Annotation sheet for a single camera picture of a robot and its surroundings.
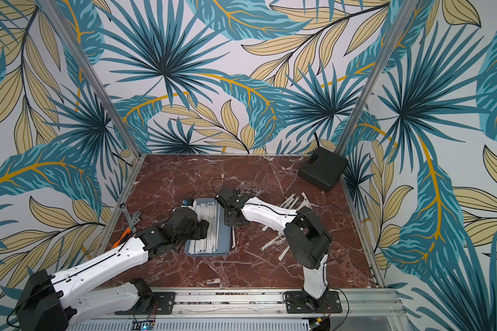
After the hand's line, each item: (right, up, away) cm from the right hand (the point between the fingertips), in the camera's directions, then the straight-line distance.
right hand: (233, 220), depth 89 cm
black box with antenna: (+48, +24, +23) cm, 58 cm away
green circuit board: (-30, -33, -18) cm, 48 cm away
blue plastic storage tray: (-4, -4, +1) cm, 6 cm away
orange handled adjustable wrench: (-44, 0, +3) cm, 44 cm away
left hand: (-12, -1, -8) cm, 15 cm away
